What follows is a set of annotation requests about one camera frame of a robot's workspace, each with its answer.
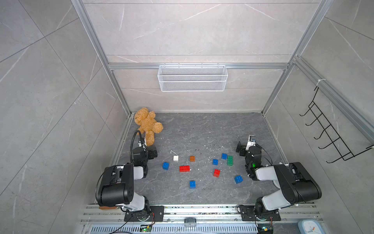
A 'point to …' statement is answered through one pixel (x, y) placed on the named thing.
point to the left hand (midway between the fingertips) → (148, 145)
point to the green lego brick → (230, 160)
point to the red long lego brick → (184, 168)
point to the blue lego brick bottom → (192, 185)
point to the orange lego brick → (192, 158)
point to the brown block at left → (107, 207)
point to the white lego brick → (176, 158)
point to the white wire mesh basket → (192, 78)
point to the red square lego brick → (216, 173)
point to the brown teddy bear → (145, 119)
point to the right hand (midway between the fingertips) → (248, 142)
